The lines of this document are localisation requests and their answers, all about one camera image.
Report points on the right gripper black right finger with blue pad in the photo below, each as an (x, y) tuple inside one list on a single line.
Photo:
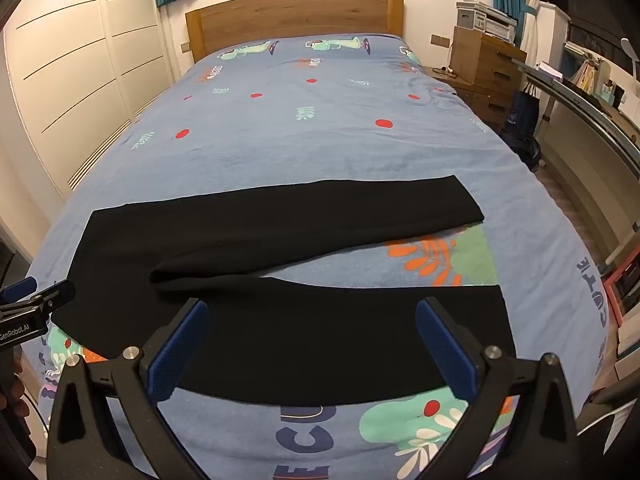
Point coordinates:
[(541, 441)]

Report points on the black pants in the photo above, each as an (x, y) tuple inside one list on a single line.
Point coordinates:
[(267, 340)]

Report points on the person's hand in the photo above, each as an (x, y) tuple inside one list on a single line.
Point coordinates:
[(14, 398)]

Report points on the white wardrobe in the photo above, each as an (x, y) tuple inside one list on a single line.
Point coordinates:
[(81, 72)]

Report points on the wooden nightstand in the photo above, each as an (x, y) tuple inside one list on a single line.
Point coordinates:
[(462, 87)]

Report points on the wooden headboard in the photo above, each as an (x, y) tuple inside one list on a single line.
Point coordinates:
[(232, 22)]

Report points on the curved desk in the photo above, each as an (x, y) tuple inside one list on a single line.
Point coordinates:
[(590, 149)]

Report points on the dark blue bag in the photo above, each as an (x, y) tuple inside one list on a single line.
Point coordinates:
[(518, 132)]

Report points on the wooden drawer chest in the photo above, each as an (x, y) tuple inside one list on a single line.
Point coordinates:
[(487, 64)]

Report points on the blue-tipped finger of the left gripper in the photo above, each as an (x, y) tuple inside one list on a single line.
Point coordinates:
[(18, 290)]

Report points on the white printer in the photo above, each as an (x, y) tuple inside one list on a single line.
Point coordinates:
[(475, 15)]

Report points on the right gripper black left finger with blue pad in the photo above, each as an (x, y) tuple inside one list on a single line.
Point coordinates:
[(84, 442)]

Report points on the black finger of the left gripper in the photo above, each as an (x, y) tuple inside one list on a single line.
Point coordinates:
[(52, 298)]

